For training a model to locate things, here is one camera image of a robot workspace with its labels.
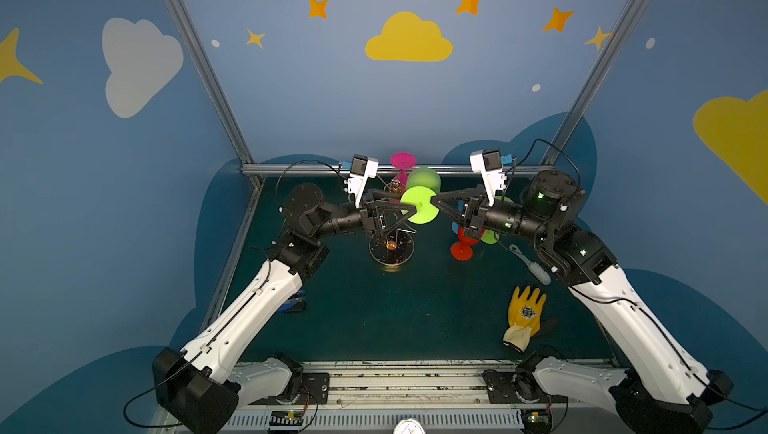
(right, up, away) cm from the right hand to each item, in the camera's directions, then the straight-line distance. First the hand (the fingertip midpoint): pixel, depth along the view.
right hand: (437, 197), depth 54 cm
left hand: (-5, -1, +2) cm, 5 cm away
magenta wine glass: (-5, +12, +31) cm, 33 cm away
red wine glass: (+17, -16, +47) cm, 52 cm away
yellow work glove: (+31, -33, +32) cm, 55 cm away
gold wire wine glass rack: (-7, -17, +46) cm, 50 cm away
